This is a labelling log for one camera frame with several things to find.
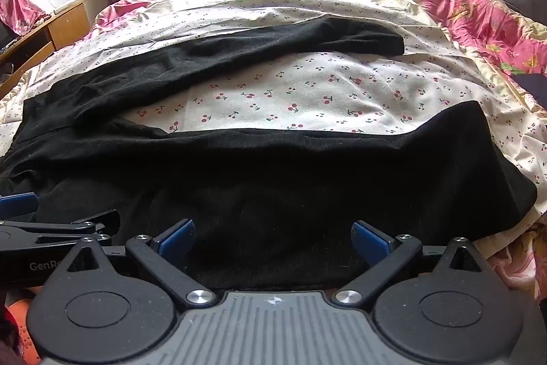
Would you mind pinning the dark monitor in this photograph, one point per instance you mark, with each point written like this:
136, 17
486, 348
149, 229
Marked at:
7, 35

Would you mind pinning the wooden desk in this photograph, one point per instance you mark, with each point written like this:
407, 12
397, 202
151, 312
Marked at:
64, 27

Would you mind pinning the cherry print white sheet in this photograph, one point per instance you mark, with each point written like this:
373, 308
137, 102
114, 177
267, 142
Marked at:
470, 10

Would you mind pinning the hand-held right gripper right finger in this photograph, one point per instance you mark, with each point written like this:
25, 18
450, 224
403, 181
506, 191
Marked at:
371, 243

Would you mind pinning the cherry print bed sheet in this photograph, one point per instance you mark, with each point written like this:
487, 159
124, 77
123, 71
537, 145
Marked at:
299, 91

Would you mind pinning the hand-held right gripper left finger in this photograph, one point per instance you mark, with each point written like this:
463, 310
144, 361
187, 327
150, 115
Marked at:
175, 239

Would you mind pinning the dark blue flat case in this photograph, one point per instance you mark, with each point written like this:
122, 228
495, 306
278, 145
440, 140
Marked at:
532, 88

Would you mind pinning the pink crumpled cloth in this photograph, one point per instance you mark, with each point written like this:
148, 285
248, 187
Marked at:
19, 6

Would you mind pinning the black pants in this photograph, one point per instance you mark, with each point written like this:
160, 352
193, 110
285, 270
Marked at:
256, 177

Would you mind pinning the pale pink patterned cloth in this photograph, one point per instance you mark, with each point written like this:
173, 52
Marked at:
519, 262

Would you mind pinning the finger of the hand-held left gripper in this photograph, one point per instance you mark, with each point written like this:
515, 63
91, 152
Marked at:
64, 228
19, 203

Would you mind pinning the orange cloth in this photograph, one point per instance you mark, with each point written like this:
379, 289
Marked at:
23, 305

